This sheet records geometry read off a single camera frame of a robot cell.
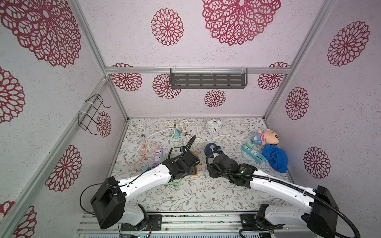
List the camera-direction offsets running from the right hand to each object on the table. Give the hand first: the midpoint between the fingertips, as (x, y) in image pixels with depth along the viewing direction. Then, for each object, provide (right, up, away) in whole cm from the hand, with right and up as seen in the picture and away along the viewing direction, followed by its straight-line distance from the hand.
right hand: (210, 165), depth 80 cm
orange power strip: (-6, +3, +18) cm, 19 cm away
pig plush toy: (+43, +14, +20) cm, 49 cm away
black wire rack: (-62, +27, -5) cm, 68 cm away
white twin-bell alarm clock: (+7, +22, +26) cm, 35 cm away
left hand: (-10, -2, +3) cm, 11 cm away
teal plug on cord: (-20, +17, +29) cm, 39 cm away
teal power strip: (+31, +4, +17) cm, 36 cm away
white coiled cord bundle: (-12, +21, +30) cm, 39 cm away
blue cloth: (+43, +2, +12) cm, 45 cm away
